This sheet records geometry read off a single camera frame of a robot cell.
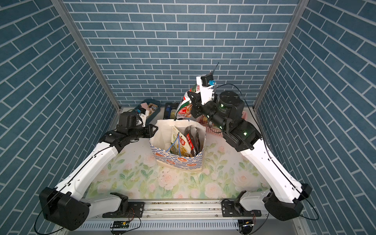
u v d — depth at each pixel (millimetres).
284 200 389
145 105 1116
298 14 724
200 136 724
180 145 800
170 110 1153
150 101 1193
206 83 421
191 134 728
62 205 372
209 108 463
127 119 567
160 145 938
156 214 732
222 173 867
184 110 598
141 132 656
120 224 722
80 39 813
